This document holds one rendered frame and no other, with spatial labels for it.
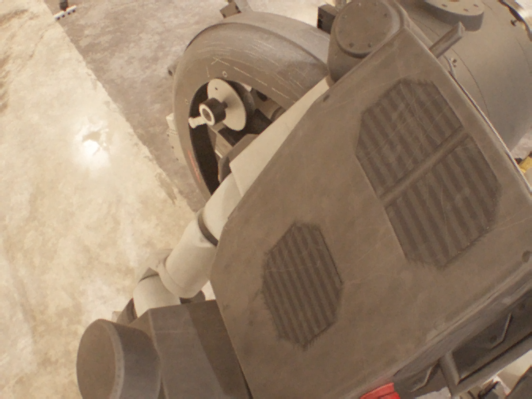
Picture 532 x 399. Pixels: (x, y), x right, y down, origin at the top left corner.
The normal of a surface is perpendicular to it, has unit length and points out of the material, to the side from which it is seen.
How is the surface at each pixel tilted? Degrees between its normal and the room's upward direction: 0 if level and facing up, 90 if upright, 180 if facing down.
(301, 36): 3
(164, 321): 0
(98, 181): 0
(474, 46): 27
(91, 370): 44
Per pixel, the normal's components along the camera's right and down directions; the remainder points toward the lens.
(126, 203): -0.04, -0.63
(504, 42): 0.34, -0.19
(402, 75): -0.67, -0.21
